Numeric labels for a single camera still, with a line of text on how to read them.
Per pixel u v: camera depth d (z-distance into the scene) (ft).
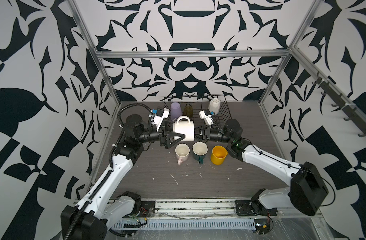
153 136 1.89
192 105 3.76
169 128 1.95
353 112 1.80
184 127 1.92
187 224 2.34
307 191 1.37
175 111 3.20
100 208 1.31
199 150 2.94
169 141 1.83
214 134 2.08
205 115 2.20
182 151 2.94
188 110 3.43
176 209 2.49
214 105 3.39
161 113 1.85
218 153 2.92
